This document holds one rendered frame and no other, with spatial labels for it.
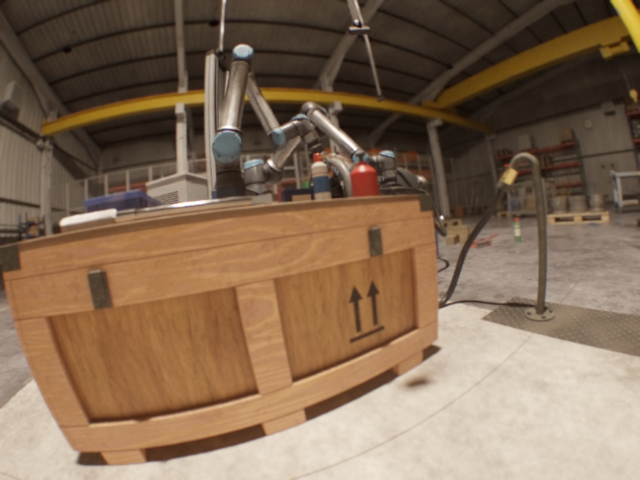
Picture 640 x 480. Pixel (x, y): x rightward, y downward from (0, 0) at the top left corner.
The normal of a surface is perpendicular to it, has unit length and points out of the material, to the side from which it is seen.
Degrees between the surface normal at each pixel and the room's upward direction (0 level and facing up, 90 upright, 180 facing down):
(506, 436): 0
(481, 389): 0
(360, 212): 90
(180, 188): 90
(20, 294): 90
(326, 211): 90
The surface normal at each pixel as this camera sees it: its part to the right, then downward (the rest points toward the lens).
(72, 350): 0.47, 0.00
